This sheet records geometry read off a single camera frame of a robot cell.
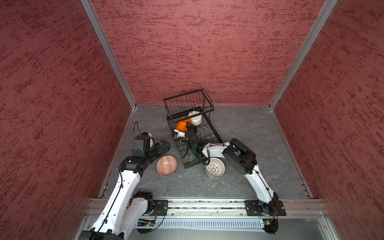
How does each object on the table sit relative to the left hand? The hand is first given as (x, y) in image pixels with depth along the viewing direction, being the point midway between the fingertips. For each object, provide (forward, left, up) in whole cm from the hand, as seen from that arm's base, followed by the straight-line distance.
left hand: (164, 150), depth 79 cm
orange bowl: (+19, -7, -3) cm, 21 cm away
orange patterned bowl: (-3, 0, -12) cm, 13 cm away
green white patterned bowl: (-11, -26, -7) cm, 30 cm away
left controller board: (-32, +8, -18) cm, 38 cm away
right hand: (+21, -12, -6) cm, 25 cm away
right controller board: (-32, -54, -16) cm, 65 cm away
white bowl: (+28, -17, -8) cm, 33 cm away
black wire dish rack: (+27, -5, +6) cm, 28 cm away
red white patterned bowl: (-6, -29, -10) cm, 31 cm away
